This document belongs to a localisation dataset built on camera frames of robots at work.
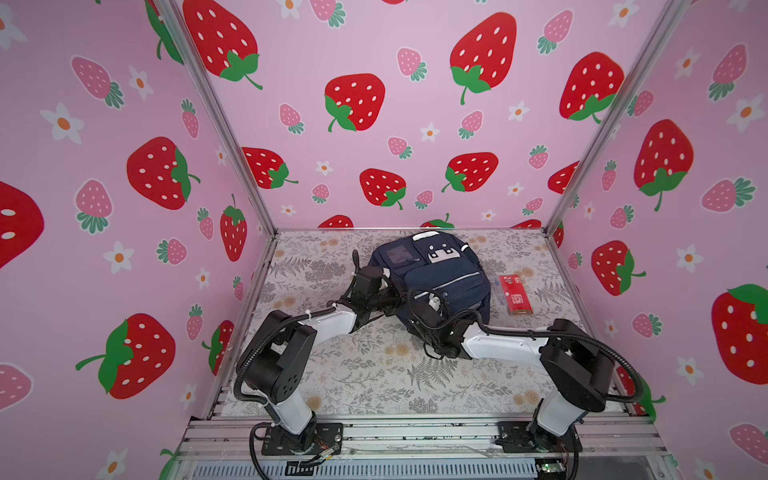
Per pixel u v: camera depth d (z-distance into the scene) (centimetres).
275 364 46
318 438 73
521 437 73
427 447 73
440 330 67
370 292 73
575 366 46
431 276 93
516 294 102
